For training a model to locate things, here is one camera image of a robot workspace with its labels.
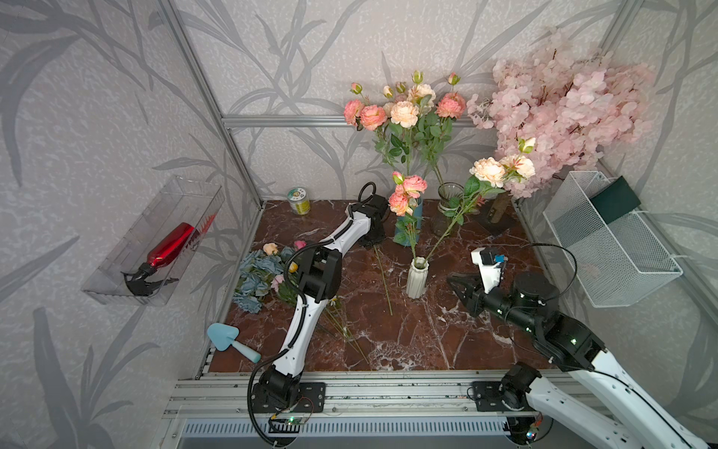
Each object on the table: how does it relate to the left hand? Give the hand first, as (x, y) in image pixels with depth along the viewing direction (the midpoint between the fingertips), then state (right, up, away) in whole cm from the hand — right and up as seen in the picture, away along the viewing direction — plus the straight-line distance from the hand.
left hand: (377, 240), depth 105 cm
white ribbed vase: (+12, -10, -23) cm, 28 cm away
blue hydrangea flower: (-38, -8, -19) cm, 43 cm away
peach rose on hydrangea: (-37, -2, -9) cm, 38 cm away
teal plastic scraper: (-47, -28, -21) cm, 59 cm away
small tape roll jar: (-32, +16, +7) cm, 36 cm away
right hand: (+18, -7, -39) cm, 43 cm away
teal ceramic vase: (+8, +5, -31) cm, 32 cm away
